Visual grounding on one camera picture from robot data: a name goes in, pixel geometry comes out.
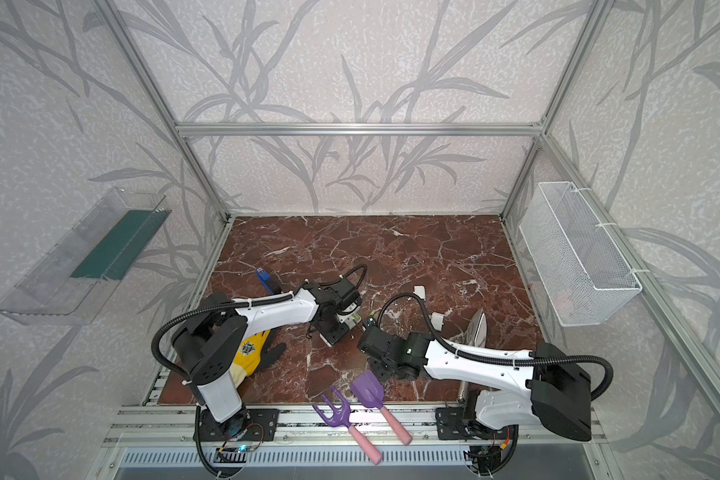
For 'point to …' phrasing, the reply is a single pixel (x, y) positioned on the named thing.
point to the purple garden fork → (340, 417)
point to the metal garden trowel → (476, 334)
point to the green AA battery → (373, 312)
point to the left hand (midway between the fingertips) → (339, 323)
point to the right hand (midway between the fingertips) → (379, 350)
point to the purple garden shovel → (366, 388)
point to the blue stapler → (264, 277)
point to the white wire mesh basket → (579, 266)
